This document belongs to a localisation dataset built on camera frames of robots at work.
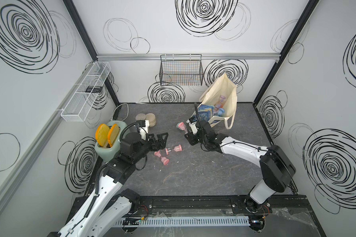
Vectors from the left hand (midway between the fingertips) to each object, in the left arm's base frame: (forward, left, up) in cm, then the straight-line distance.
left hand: (161, 134), depth 70 cm
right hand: (+10, -14, -14) cm, 22 cm away
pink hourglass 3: (+5, -8, -23) cm, 26 cm away
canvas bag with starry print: (+44, -38, -19) cm, 61 cm away
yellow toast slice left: (+4, +33, -7) cm, 34 cm away
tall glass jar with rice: (+20, +16, -12) cm, 28 cm away
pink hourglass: (+14, -10, -11) cm, 20 cm away
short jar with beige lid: (+26, +11, -20) cm, 35 cm away
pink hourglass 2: (-3, 0, -24) cm, 25 cm away
